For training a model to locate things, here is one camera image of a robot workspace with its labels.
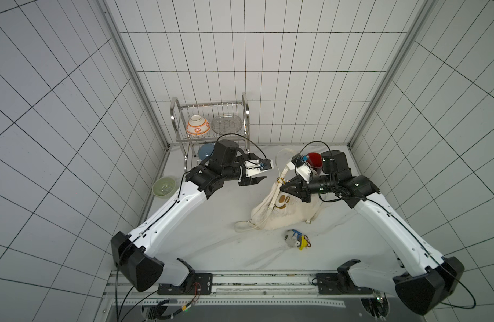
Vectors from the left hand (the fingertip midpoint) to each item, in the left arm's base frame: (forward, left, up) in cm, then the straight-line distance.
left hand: (257, 169), depth 72 cm
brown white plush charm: (-11, -9, -3) cm, 14 cm away
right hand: (-8, -6, -1) cm, 10 cm away
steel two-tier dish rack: (+32, +36, +1) cm, 47 cm away
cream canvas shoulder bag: (-13, -6, -6) cm, 16 cm away
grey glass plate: (+27, +14, -2) cm, 31 cm away
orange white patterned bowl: (+22, +26, +1) cm, 34 cm away
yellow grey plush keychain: (-17, -17, -24) cm, 34 cm away
